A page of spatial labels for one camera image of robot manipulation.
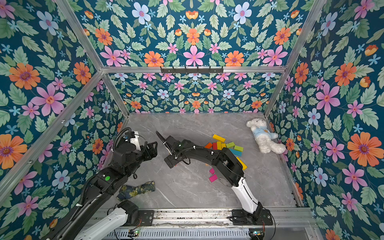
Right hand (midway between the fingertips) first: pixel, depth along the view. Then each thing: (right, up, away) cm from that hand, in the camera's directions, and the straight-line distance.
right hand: (178, 154), depth 92 cm
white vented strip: (+5, -34, -22) cm, 40 cm away
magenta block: (+21, -10, -1) cm, 24 cm away
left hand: (-8, +9, -20) cm, 24 cm away
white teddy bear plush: (+55, +11, +3) cm, 56 cm away
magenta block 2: (+22, -13, -4) cm, 26 cm away
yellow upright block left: (+27, +5, +9) cm, 29 cm away
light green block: (+34, +5, +9) cm, 36 cm away
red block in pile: (+23, +5, +7) cm, 25 cm away
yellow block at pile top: (+27, +10, +13) cm, 31 cm away
